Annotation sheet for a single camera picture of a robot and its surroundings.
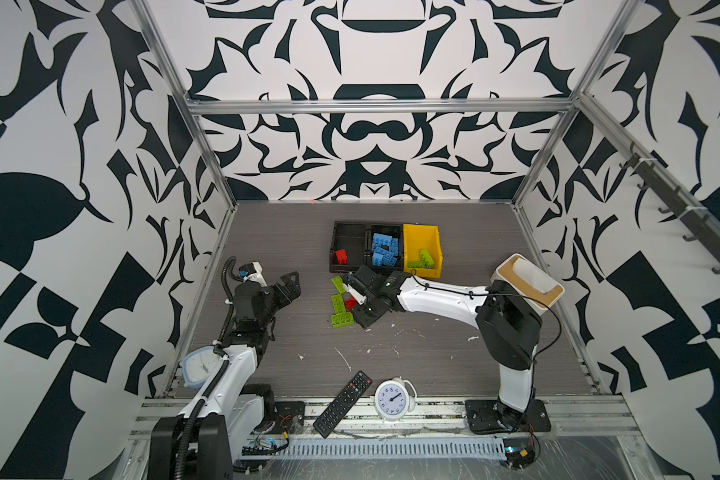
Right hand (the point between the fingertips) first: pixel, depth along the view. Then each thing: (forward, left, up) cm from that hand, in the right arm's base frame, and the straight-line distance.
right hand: (360, 313), depth 88 cm
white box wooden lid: (+10, -52, 0) cm, 53 cm away
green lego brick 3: (+18, -20, -3) cm, 27 cm away
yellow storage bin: (+28, -21, -1) cm, 35 cm away
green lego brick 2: (-1, +5, -2) cm, 6 cm away
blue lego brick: (+25, -8, -1) cm, 27 cm away
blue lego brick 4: (+17, -6, +2) cm, 18 cm away
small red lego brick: (+20, +6, -1) cm, 21 cm away
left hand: (+7, +21, +10) cm, 24 cm away
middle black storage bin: (+30, -13, 0) cm, 33 cm away
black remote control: (-23, +5, -2) cm, 23 cm away
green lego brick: (+3, +6, -2) cm, 7 cm away
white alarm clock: (-22, -8, -1) cm, 23 cm away
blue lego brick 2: (+26, -12, -3) cm, 29 cm away
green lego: (+20, -22, -2) cm, 30 cm away
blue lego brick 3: (+19, -9, 0) cm, 21 cm away
